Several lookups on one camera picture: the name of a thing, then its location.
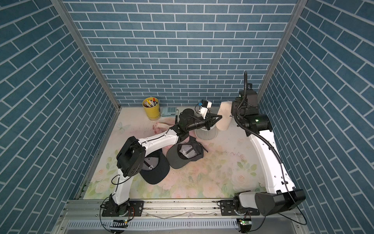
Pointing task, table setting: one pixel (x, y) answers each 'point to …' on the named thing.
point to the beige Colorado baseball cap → (225, 111)
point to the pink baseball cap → (159, 127)
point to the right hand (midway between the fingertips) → (245, 104)
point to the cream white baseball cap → (203, 133)
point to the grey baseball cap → (182, 153)
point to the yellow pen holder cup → (152, 107)
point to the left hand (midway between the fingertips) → (224, 119)
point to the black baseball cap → (155, 167)
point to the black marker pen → (177, 115)
